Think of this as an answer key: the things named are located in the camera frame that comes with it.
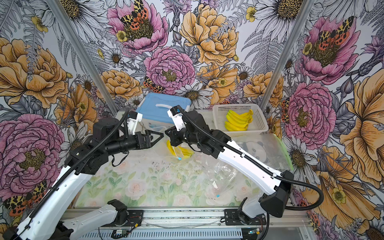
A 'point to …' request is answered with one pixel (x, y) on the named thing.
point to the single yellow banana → (232, 127)
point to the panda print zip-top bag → (267, 147)
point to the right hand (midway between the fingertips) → (167, 135)
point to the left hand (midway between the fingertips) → (156, 141)
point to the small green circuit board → (121, 232)
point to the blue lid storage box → (154, 107)
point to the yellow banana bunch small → (235, 122)
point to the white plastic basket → (257, 125)
